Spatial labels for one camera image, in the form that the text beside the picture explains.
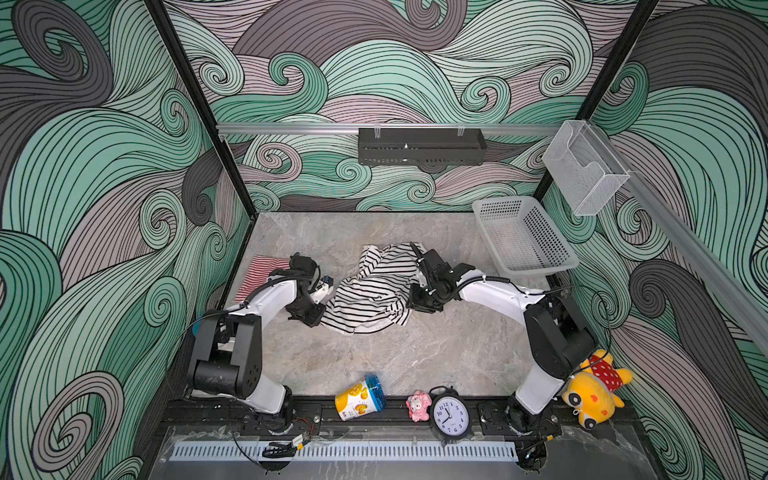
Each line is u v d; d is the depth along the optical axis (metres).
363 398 0.70
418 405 0.73
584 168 0.79
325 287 0.83
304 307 0.80
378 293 0.93
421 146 1.00
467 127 0.93
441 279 0.68
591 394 0.70
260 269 1.01
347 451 0.70
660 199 0.67
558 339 0.46
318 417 0.73
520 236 1.11
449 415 0.71
